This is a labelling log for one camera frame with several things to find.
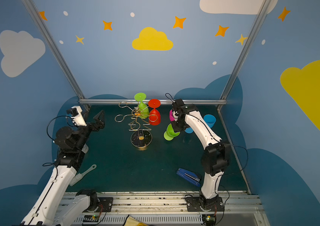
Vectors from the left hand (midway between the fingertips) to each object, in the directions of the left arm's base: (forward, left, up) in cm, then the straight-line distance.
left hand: (93, 110), depth 68 cm
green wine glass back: (+9, -23, -8) cm, 26 cm away
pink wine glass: (+16, -41, -22) cm, 49 cm away
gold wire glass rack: (+7, -20, -34) cm, 40 cm away
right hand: (+6, -46, -20) cm, 50 cm away
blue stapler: (-20, -51, -34) cm, 64 cm away
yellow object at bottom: (-42, -19, -36) cm, 58 cm away
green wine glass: (-1, -39, -19) cm, 43 cm away
